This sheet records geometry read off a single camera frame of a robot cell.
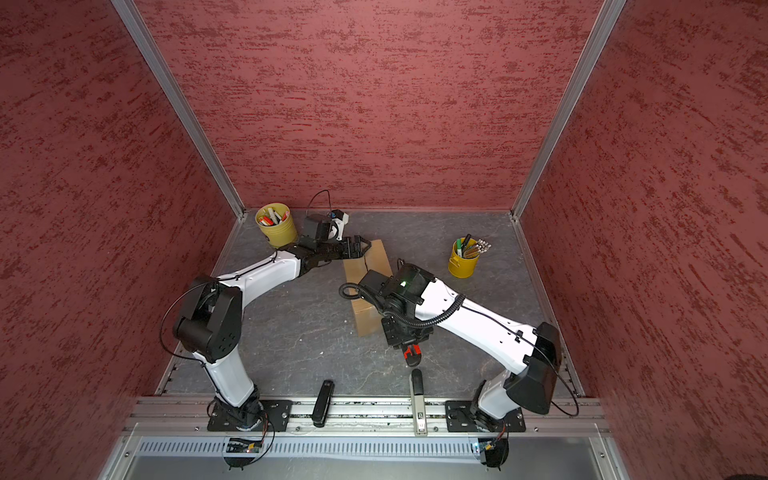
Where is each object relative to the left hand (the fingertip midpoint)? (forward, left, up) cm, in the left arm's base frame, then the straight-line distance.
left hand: (361, 250), depth 92 cm
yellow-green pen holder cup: (+14, +31, -3) cm, 34 cm away
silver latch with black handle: (-41, -17, -10) cm, 46 cm away
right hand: (-32, -14, +5) cm, 35 cm away
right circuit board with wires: (-50, -36, -14) cm, 63 cm away
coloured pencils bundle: (-2, -36, +5) cm, 37 cm away
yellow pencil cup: (0, -34, -4) cm, 34 cm away
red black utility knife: (-35, -15, +8) cm, 39 cm away
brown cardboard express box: (-23, -4, 0) cm, 23 cm away
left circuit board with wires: (-51, +27, -17) cm, 60 cm away
